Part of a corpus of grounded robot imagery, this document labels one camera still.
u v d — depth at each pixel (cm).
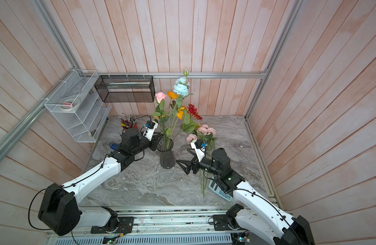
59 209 40
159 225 75
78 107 74
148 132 68
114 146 101
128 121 96
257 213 47
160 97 71
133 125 100
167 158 86
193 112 68
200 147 61
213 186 83
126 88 106
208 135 105
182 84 69
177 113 72
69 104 74
